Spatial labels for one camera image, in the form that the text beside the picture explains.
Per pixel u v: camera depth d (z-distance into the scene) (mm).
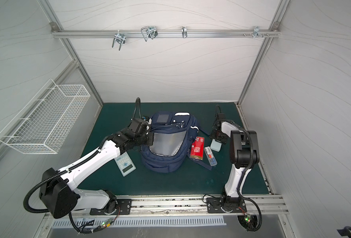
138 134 620
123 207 736
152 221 703
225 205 674
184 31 781
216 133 854
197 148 953
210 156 903
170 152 841
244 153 512
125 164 863
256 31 764
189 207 750
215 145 945
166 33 787
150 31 764
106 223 683
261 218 696
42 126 676
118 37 780
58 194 384
